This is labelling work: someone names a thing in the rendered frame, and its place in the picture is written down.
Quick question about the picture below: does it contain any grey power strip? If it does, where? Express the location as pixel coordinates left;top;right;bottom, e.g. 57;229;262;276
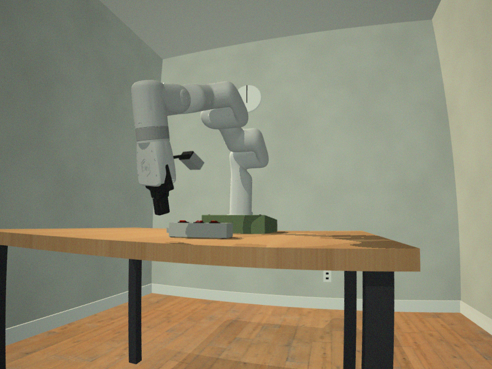
166;220;233;239

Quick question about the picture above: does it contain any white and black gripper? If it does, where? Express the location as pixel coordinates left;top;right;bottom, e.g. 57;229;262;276
137;138;176;216

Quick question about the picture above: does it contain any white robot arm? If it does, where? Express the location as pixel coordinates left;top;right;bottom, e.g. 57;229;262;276
131;80;269;215

